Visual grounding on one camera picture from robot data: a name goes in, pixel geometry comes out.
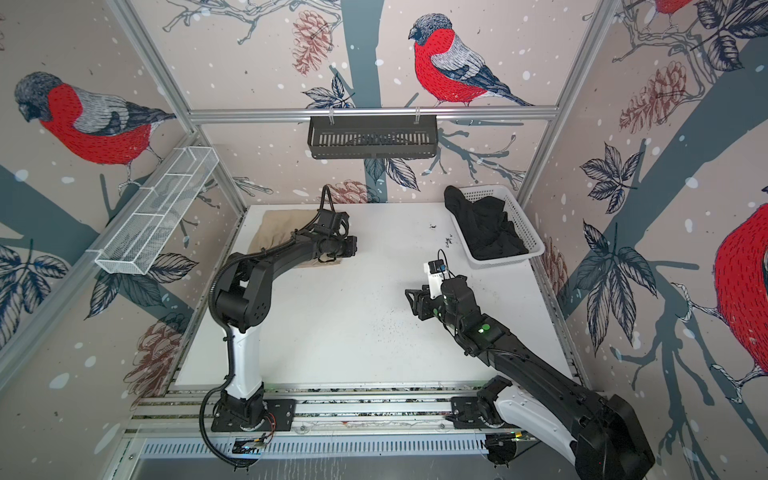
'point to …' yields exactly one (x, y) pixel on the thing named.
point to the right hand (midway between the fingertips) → (412, 292)
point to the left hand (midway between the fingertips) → (357, 246)
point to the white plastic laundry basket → (517, 219)
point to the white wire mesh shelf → (157, 209)
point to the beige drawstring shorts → (277, 224)
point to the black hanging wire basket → (342, 137)
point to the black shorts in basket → (488, 230)
